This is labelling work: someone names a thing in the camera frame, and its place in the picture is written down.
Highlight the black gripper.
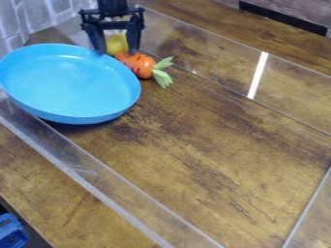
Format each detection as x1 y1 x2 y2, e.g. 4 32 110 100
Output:
79 7 146 54

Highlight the blue plastic object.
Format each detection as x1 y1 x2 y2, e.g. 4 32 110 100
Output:
0 213 30 248

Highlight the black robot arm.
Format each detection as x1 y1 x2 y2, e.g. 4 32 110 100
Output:
79 0 146 54

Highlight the yellow toy lemon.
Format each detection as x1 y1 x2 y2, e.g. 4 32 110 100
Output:
106 33 128 56

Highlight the blue plastic tray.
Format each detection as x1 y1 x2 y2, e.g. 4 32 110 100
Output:
0 44 142 125

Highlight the clear acrylic barrier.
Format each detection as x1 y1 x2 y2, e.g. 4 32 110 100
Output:
0 0 331 248

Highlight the orange toy carrot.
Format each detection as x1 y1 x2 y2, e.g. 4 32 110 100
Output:
115 52 174 88

